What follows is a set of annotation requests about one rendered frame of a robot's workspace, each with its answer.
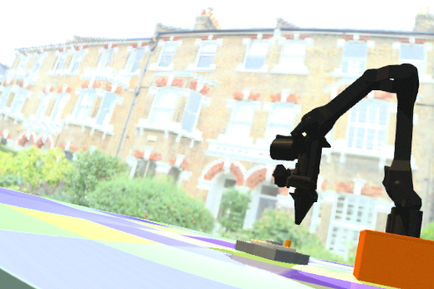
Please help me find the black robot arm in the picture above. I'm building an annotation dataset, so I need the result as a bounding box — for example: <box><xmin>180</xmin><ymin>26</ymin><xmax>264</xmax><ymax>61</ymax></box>
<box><xmin>270</xmin><ymin>63</ymin><xmax>423</xmax><ymax>239</ymax></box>

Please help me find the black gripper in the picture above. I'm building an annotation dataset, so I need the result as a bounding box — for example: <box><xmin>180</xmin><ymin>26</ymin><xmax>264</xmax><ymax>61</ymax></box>
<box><xmin>286</xmin><ymin>160</ymin><xmax>320</xmax><ymax>225</ymax></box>

